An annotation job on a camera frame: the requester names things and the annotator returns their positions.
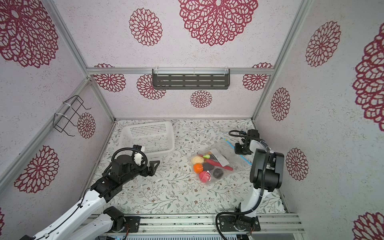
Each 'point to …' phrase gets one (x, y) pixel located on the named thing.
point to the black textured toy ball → (218, 173)
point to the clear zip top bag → (223, 153)
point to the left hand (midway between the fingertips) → (152, 162)
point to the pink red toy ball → (205, 176)
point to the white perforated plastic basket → (158, 138)
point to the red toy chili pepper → (213, 162)
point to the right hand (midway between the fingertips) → (239, 147)
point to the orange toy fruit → (198, 167)
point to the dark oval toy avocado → (207, 166)
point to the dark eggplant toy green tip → (207, 156)
